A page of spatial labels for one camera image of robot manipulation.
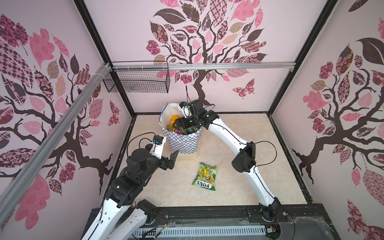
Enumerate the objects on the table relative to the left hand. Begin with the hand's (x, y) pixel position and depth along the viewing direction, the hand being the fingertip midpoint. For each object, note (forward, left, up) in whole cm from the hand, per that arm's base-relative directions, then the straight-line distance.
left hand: (169, 149), depth 67 cm
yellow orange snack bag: (+23, +3, -12) cm, 26 cm away
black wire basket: (+51, +25, +6) cm, 57 cm away
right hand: (+24, -2, -6) cm, 25 cm away
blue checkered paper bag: (+9, -3, -9) cm, 13 cm away
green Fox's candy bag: (-4, -18, -23) cm, 30 cm away
